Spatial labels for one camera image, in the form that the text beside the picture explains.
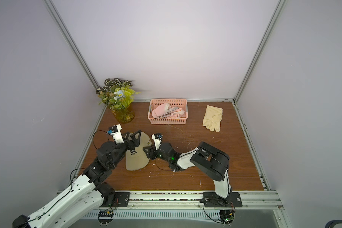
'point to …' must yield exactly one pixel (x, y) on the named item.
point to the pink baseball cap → (165, 110)
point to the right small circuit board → (226, 216)
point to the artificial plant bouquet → (116, 93)
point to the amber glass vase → (124, 115)
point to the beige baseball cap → (136, 158)
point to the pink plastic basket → (181, 103)
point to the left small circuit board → (105, 216)
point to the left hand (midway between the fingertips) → (136, 131)
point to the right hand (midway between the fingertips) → (145, 146)
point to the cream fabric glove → (213, 118)
